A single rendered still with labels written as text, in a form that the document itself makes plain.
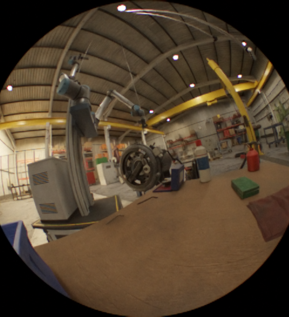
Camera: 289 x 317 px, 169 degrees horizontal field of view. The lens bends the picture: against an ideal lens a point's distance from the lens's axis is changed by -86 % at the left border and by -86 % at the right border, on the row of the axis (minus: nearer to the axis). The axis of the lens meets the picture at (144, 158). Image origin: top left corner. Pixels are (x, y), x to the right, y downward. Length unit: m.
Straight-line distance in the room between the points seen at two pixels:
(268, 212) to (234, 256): 0.13
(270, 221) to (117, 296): 0.28
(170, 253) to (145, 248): 0.05
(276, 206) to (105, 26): 8.01
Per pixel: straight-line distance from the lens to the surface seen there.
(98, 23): 7.83
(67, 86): 0.91
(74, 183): 0.87
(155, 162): 1.30
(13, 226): 0.24
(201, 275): 0.18
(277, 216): 0.27
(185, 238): 0.23
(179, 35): 9.07
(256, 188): 0.36
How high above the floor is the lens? 0.64
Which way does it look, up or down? 3 degrees up
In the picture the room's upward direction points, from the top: 13 degrees counter-clockwise
